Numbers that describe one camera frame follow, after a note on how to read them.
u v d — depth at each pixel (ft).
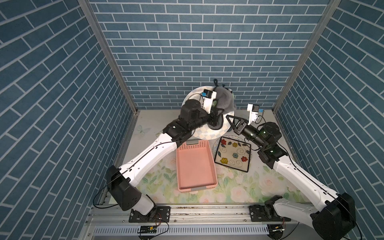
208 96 1.84
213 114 1.87
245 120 2.02
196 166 3.00
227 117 2.19
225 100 2.00
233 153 3.09
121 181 1.33
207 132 2.28
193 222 2.38
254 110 2.00
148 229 2.36
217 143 3.26
